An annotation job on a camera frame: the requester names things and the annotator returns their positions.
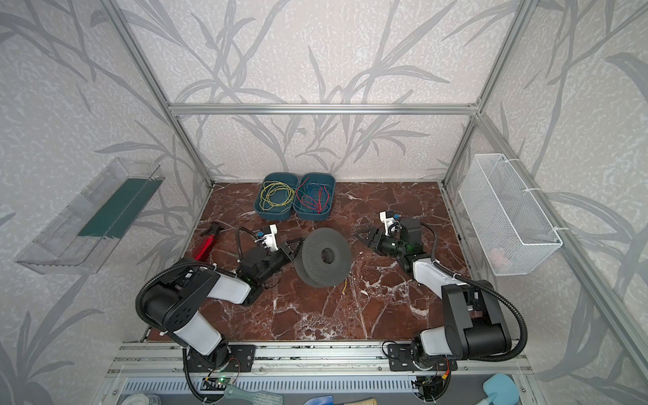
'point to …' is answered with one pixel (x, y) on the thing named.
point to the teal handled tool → (262, 397)
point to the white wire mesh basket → (510, 226)
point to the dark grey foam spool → (323, 258)
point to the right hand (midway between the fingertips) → (360, 230)
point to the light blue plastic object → (501, 389)
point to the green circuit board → (216, 383)
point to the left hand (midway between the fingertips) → (307, 234)
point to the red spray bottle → (205, 249)
